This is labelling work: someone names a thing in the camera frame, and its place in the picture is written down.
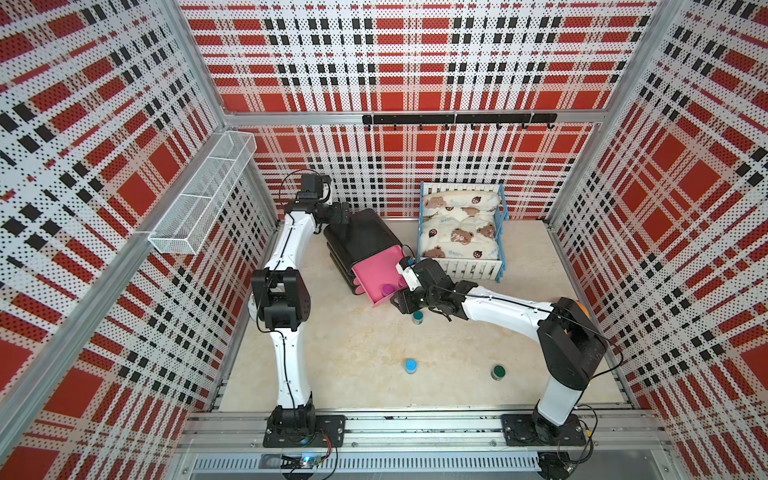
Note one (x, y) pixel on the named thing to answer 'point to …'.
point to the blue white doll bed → (489, 270)
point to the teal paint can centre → (417, 317)
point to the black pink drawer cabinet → (364, 253)
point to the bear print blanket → (460, 225)
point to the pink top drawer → (380, 277)
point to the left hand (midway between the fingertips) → (339, 210)
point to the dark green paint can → (498, 372)
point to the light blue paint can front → (410, 366)
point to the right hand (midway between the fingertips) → (401, 296)
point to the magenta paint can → (387, 289)
